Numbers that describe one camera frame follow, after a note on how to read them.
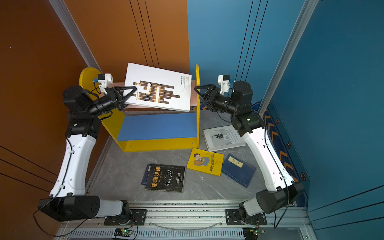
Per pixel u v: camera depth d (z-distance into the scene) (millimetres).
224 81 570
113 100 525
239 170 891
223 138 987
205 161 919
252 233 705
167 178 847
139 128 952
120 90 552
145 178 866
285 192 382
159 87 611
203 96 532
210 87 535
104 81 552
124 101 554
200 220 737
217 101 544
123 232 710
